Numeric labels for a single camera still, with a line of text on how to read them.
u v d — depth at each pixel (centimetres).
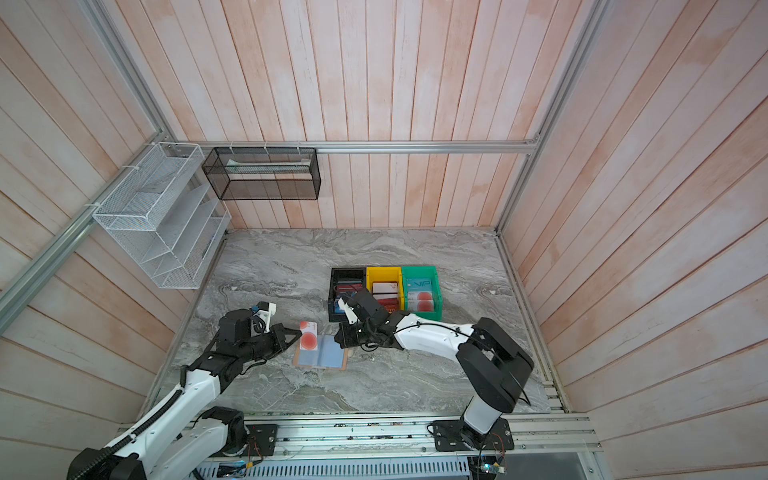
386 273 101
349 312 69
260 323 75
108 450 42
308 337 84
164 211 73
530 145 93
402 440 75
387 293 98
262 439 73
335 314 95
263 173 106
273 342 73
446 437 73
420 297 100
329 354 88
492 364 45
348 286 95
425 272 102
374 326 66
